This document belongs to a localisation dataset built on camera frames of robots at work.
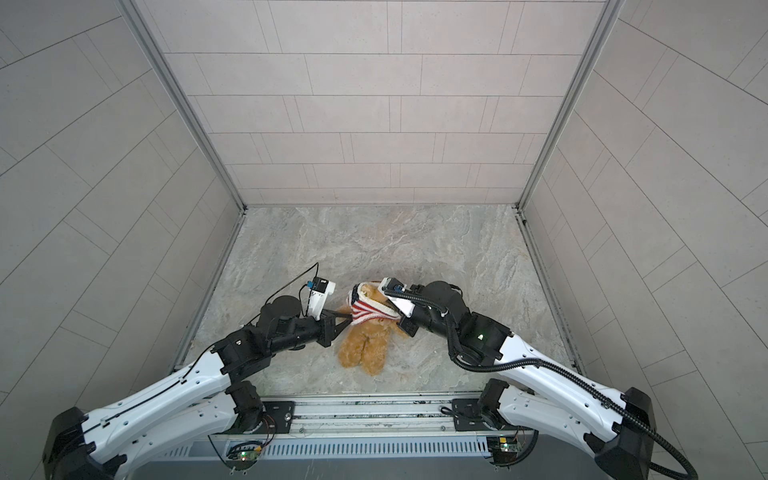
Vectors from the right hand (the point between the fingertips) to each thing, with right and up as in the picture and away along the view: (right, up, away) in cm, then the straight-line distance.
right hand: (387, 300), depth 69 cm
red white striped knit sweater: (-5, -2, -2) cm, 6 cm away
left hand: (-7, -5, +1) cm, 9 cm away
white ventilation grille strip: (+10, -34, -1) cm, 36 cm away
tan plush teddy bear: (-6, -13, +8) cm, 17 cm away
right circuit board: (+27, -34, -1) cm, 44 cm away
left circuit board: (-31, -33, -4) cm, 46 cm away
